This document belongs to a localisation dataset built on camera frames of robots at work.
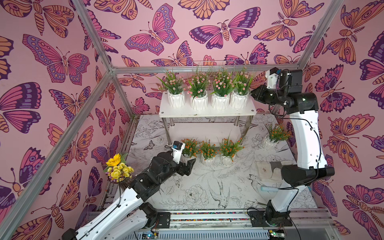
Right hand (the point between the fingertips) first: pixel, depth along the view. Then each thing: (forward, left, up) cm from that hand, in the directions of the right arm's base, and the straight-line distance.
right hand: (253, 90), depth 70 cm
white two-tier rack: (+12, +17, -39) cm, 45 cm away
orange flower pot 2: (-16, +20, -30) cm, 40 cm away
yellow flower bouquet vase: (-33, +61, -19) cm, 71 cm away
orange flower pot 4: (-3, -21, -29) cm, 36 cm away
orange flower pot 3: (-16, +9, -28) cm, 33 cm away
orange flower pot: (-15, +29, -27) cm, 43 cm away
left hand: (-23, +30, -21) cm, 43 cm away
